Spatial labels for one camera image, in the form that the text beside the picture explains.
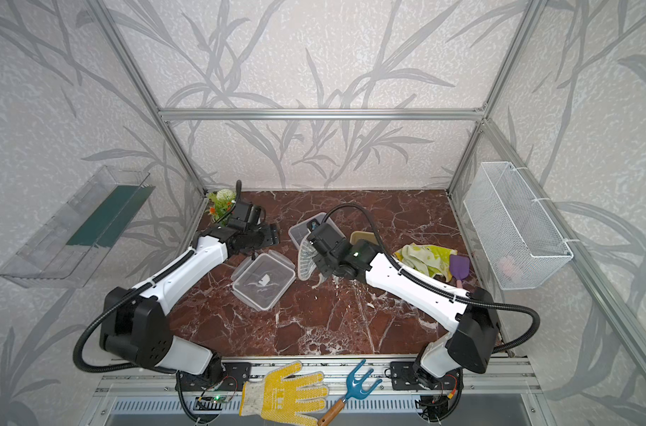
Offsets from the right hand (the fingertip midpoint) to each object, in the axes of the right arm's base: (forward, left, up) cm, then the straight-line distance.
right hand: (322, 254), depth 78 cm
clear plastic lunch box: (+21, +12, -18) cm, 30 cm away
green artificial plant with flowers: (+23, +38, -2) cm, 44 cm away
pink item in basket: (-5, -53, +1) cm, 53 cm away
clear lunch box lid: (+1, +23, -19) cm, 30 cm away
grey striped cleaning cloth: (-3, +5, 0) cm, 6 cm away
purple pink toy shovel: (+5, -49, -18) cm, 52 cm away
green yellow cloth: (+6, -37, -15) cm, 40 cm away
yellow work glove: (-34, +10, -17) cm, 40 cm away
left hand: (+9, +18, -4) cm, 21 cm away
